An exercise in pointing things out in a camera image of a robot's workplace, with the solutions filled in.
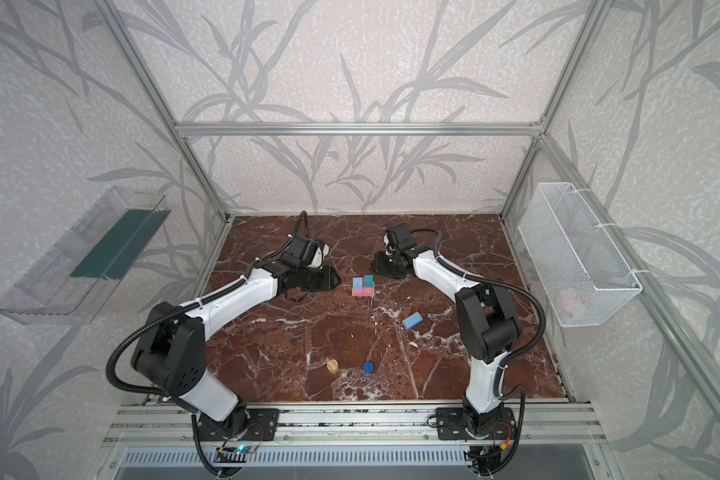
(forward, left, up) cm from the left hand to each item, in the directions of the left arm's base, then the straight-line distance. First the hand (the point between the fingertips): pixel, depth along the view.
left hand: (342, 272), depth 88 cm
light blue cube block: (+1, -4, -7) cm, 8 cm away
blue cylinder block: (-24, -8, -12) cm, 28 cm away
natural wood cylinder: (-24, +1, -10) cm, 26 cm away
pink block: (-1, -5, -11) cm, 12 cm away
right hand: (+7, -10, -3) cm, 12 cm away
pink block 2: (0, -8, -11) cm, 14 cm away
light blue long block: (-9, -22, -12) cm, 27 cm away
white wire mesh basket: (-15, -53, +23) cm, 60 cm away
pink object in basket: (-14, -59, +9) cm, 61 cm away
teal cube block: (+1, -8, -7) cm, 11 cm away
